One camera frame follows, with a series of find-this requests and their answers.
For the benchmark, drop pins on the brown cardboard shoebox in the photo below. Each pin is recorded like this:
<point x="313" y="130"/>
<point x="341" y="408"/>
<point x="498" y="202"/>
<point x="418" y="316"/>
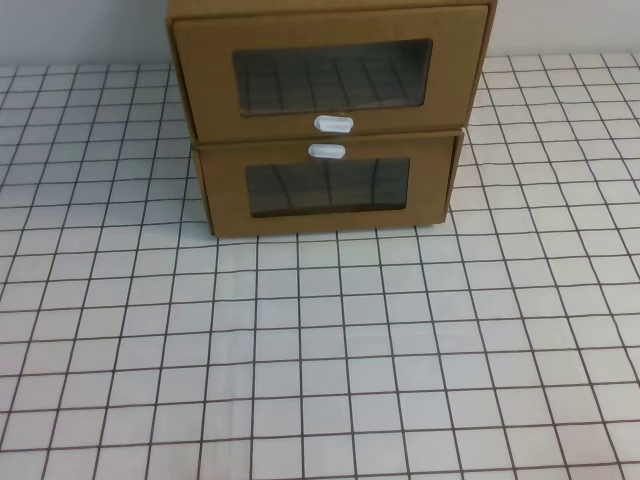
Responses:
<point x="264" y="70"/>
<point x="275" y="187"/>

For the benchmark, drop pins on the white plastic handle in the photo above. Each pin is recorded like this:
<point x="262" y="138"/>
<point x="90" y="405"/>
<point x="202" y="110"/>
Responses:
<point x="333" y="124"/>
<point x="327" y="151"/>

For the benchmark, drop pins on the white grid tablecloth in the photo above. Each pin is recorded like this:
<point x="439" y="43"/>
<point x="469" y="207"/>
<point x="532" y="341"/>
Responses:
<point x="501" y="344"/>

